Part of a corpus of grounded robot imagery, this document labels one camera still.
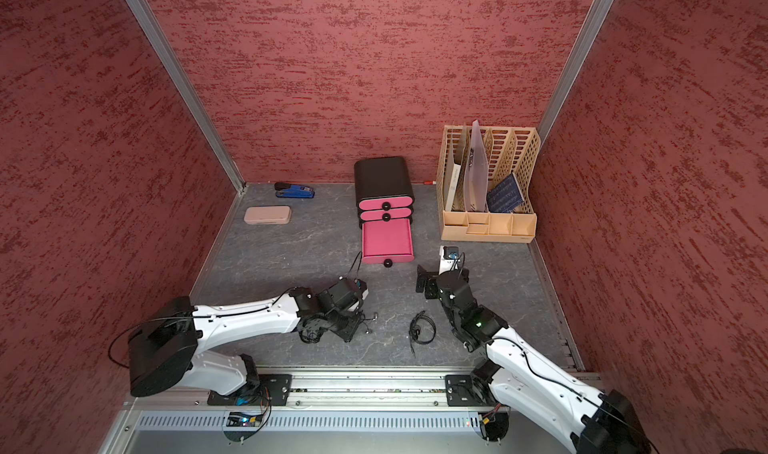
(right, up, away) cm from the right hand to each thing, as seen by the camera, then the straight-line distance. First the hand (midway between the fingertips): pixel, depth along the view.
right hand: (432, 271), depth 82 cm
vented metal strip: (-53, -34, -12) cm, 64 cm away
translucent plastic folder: (+19, +32, +23) cm, 44 cm away
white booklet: (+8, +25, +10) cm, 28 cm away
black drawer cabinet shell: (-16, +29, +25) cm, 41 cm away
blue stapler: (-54, +26, +32) cm, 68 cm away
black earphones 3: (-5, -17, +1) cm, 18 cm away
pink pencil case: (-59, +16, +28) cm, 67 cm away
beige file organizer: (+31, +39, +22) cm, 55 cm away
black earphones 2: (-18, -17, +1) cm, 25 cm away
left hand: (-23, -17, 0) cm, 28 cm away
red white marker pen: (+5, +30, +43) cm, 52 cm away
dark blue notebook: (+28, +22, +21) cm, 42 cm away
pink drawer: (-16, +20, +13) cm, 28 cm away
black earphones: (-34, -18, -1) cm, 39 cm away
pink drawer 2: (-14, +15, +18) cm, 27 cm away
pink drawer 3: (-14, +7, +19) cm, 25 cm away
